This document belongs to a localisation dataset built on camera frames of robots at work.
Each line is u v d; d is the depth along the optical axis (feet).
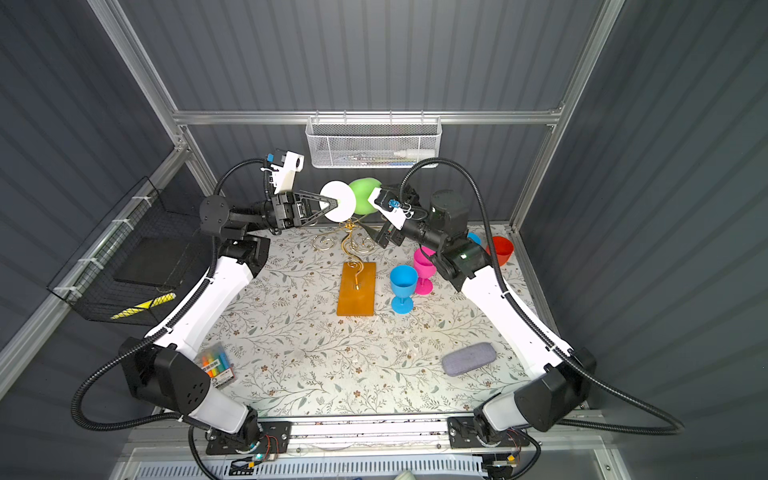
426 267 2.92
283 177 1.78
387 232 1.90
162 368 1.36
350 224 2.57
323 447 2.38
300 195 1.78
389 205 1.70
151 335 1.41
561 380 1.28
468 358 2.72
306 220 1.80
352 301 3.18
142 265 2.38
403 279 2.98
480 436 2.37
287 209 1.70
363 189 2.03
